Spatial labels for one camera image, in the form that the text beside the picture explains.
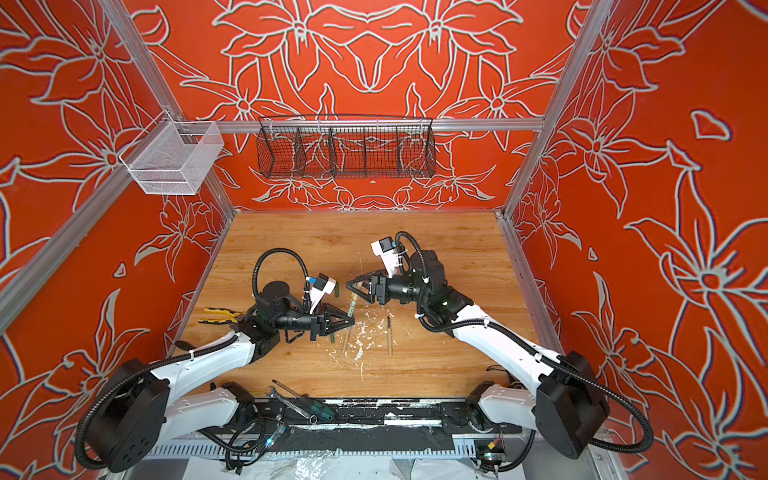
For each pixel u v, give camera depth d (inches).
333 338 33.7
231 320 35.2
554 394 15.4
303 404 29.3
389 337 33.9
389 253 25.4
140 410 16.9
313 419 28.6
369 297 25.2
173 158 36.2
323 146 39.4
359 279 27.9
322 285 26.5
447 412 29.1
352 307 27.5
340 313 27.9
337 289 26.6
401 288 24.6
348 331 28.0
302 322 26.4
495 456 26.9
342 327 27.8
